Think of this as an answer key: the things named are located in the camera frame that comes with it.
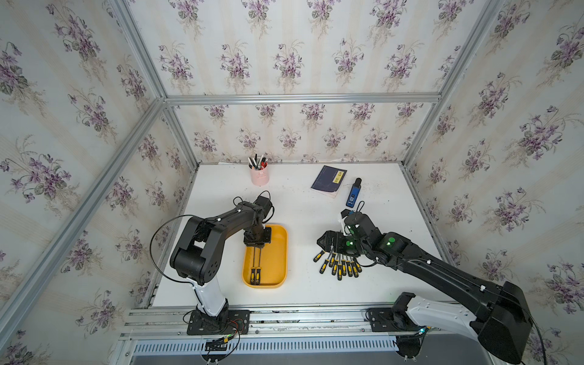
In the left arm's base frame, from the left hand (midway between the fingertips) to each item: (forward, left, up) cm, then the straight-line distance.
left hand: (266, 247), depth 91 cm
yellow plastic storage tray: (-5, -3, 0) cm, 5 cm away
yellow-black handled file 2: (-10, +2, +1) cm, 10 cm away
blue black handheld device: (+26, -41, +3) cm, 48 cm away
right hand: (-6, -23, +14) cm, 27 cm away
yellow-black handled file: (-10, +4, +1) cm, 11 cm away
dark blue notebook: (+37, -30, +1) cm, 47 cm away
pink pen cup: (+32, +5, +6) cm, 33 cm away
